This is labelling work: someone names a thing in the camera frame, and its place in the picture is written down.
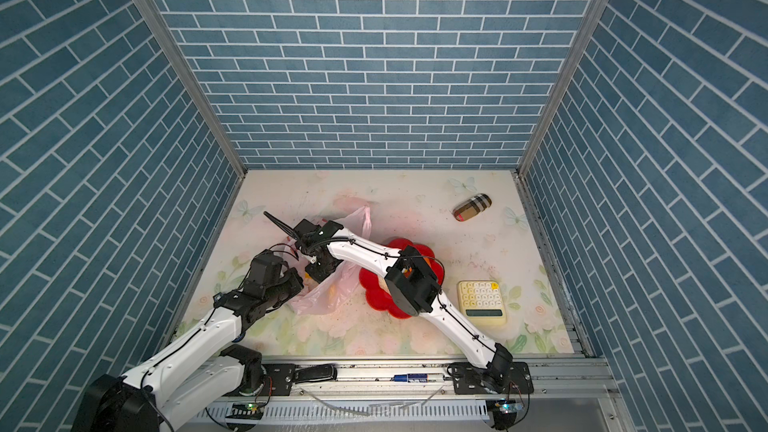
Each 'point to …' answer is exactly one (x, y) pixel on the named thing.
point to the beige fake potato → (383, 284)
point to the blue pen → (411, 378)
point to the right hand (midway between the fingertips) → (318, 275)
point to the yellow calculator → (482, 302)
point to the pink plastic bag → (334, 292)
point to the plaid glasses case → (472, 207)
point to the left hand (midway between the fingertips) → (306, 277)
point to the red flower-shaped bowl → (380, 298)
